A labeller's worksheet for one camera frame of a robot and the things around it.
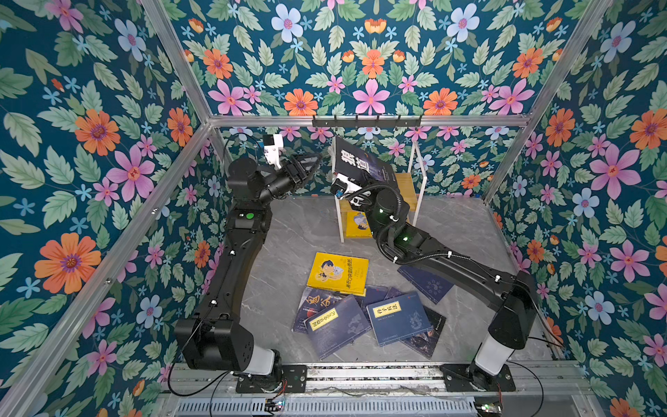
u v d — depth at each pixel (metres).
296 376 0.74
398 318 0.83
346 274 0.93
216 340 0.40
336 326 0.81
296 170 0.57
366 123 0.93
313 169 0.60
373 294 0.89
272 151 0.60
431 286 0.91
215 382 0.44
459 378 0.71
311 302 0.86
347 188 0.58
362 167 0.69
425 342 0.80
